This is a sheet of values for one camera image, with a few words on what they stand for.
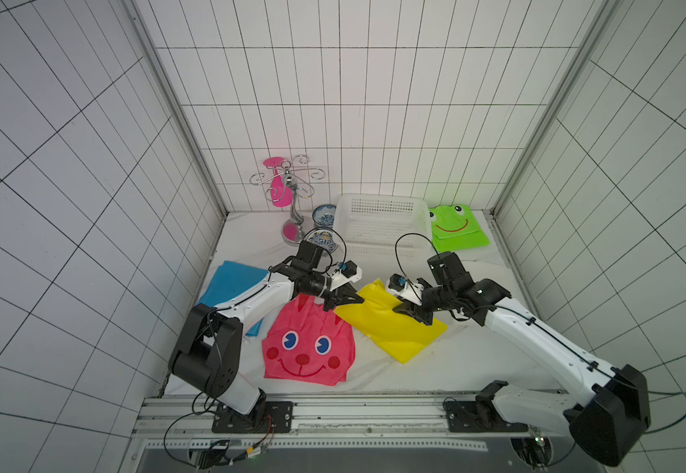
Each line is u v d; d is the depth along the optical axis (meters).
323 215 1.17
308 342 0.84
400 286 0.64
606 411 0.37
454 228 1.14
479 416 0.67
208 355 0.44
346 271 0.68
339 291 0.72
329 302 0.71
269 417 0.72
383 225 1.14
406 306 0.67
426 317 0.67
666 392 0.37
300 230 1.13
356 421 0.73
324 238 1.08
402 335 0.81
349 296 0.75
